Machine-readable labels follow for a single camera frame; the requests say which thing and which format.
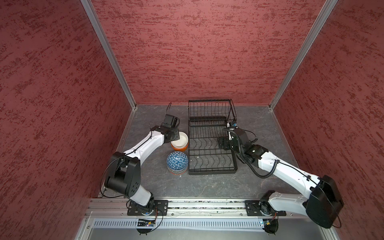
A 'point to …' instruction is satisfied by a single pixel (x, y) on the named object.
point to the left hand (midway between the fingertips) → (173, 138)
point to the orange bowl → (179, 149)
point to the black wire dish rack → (208, 119)
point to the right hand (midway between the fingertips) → (223, 140)
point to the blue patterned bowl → (177, 163)
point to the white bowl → (182, 142)
